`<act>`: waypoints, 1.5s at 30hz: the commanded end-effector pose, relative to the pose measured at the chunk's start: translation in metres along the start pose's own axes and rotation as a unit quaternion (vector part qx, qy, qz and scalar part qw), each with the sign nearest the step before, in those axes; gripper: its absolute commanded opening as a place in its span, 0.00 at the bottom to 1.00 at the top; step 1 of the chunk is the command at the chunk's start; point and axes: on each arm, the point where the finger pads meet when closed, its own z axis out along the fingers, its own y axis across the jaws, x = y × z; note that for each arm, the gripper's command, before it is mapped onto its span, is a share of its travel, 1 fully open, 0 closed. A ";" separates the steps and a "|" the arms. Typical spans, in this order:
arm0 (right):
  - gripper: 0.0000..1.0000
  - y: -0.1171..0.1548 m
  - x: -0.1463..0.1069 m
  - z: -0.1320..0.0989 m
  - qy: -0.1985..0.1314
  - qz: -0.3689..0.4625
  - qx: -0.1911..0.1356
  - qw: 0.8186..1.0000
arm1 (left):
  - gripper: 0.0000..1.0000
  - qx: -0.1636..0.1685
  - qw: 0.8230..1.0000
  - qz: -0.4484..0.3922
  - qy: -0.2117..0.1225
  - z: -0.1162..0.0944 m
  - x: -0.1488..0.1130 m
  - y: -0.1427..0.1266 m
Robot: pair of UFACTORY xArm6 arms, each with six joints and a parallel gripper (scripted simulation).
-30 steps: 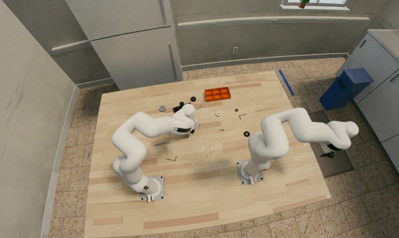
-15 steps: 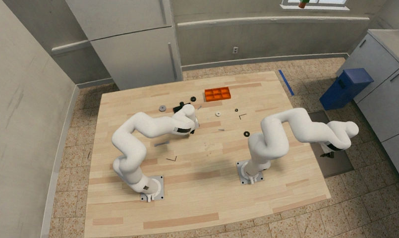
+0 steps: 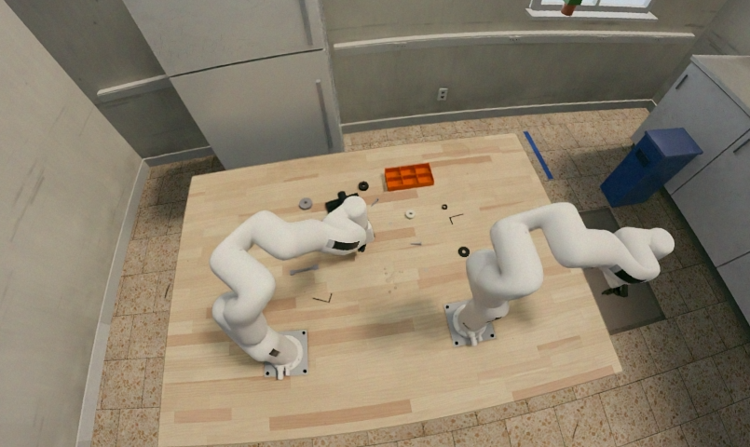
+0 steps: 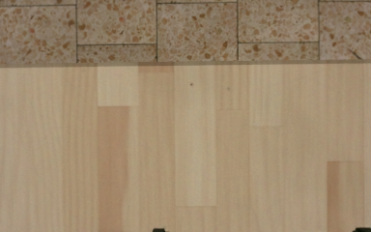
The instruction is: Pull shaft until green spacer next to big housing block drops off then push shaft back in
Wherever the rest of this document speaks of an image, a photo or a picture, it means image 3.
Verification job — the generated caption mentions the orange compartment tray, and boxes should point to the orange compartment tray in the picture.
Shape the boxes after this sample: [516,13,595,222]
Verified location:
[385,163,435,192]

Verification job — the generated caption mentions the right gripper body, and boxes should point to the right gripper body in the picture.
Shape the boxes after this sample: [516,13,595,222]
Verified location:
[603,272,623,289]

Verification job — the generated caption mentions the black flat plate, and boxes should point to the black flat plate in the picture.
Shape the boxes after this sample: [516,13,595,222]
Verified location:
[325,191,359,213]

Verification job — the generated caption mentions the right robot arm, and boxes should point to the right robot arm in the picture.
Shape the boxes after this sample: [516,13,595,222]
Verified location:
[453,203,675,346]

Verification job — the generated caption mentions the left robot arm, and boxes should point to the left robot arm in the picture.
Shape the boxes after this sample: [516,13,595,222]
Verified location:
[209,196,368,380]

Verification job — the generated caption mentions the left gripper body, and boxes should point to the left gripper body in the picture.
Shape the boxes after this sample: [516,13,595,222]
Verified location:
[362,221,375,245]

